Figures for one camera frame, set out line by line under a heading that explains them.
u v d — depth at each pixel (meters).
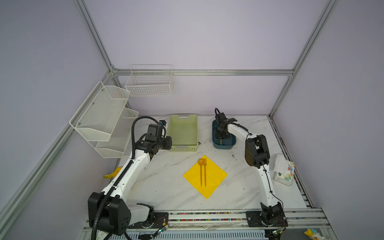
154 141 0.61
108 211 0.39
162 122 0.73
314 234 0.67
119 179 0.43
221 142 1.03
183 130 1.13
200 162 0.94
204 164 0.93
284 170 0.84
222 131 0.89
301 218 0.76
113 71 0.91
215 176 0.89
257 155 0.63
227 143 1.01
